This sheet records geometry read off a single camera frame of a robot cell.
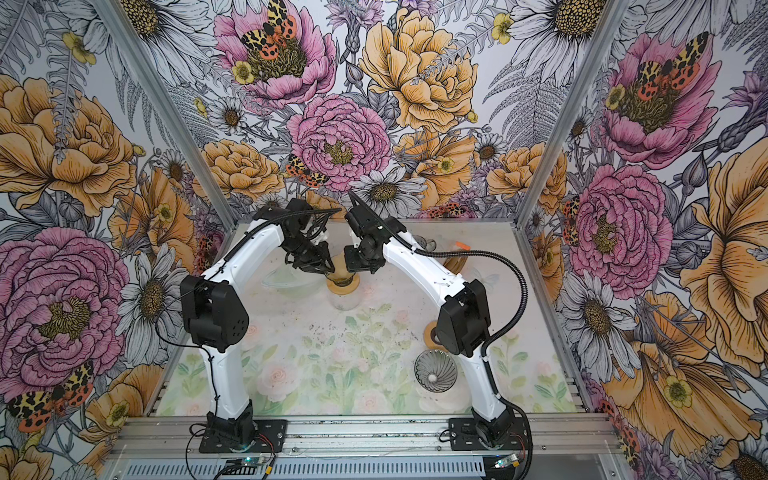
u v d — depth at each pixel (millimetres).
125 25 734
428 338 894
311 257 796
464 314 523
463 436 738
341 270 883
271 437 736
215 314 519
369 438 760
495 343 540
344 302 985
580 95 854
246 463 706
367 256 736
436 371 828
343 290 893
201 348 554
